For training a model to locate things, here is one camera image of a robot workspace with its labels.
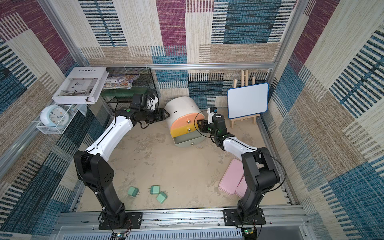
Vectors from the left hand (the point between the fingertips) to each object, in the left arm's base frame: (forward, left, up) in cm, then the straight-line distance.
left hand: (165, 115), depth 85 cm
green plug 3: (-37, +1, -23) cm, 44 cm away
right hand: (+2, -20, -6) cm, 21 cm away
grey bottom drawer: (-6, -14, -15) cm, 22 cm away
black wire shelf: (+28, +39, -11) cm, 49 cm away
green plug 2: (-33, +6, -23) cm, 41 cm away
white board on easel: (+16, -52, -5) cm, 54 cm away
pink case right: (-33, -41, -23) cm, 58 cm away
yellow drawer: (-3, -7, -11) cm, 13 cm away
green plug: (-34, +17, -23) cm, 44 cm away
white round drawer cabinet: (+10, -7, -3) cm, 13 cm away
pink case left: (-27, -37, -23) cm, 51 cm away
